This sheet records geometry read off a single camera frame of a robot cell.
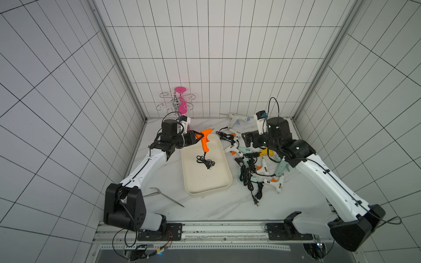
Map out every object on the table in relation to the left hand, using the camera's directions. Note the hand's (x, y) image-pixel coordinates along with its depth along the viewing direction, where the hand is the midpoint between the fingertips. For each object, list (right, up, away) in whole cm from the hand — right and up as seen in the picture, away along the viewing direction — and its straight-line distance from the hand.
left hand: (201, 138), depth 81 cm
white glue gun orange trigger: (+41, -25, +5) cm, 48 cm away
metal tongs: (-23, -29, +4) cm, 37 cm away
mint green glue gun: (+26, -8, +17) cm, 32 cm away
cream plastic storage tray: (-3, -22, +7) cm, 24 cm away
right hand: (+21, +3, -7) cm, 22 cm away
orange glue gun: (+2, -1, 0) cm, 2 cm away
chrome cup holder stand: (-15, +20, +9) cm, 27 cm away
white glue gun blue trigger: (+25, +13, +36) cm, 46 cm away
